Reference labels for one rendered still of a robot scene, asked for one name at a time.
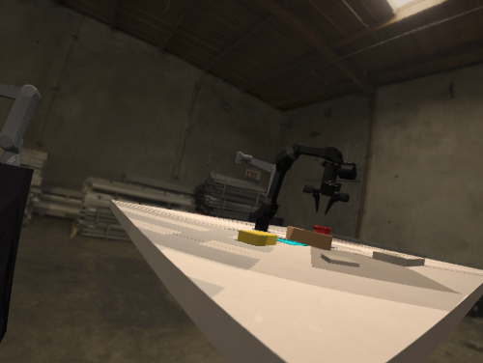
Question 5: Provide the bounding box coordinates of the brown wooden bar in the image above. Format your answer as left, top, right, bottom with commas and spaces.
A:
285, 226, 332, 251

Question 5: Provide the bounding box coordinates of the yellow flat block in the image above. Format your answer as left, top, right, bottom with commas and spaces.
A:
237, 231, 277, 246

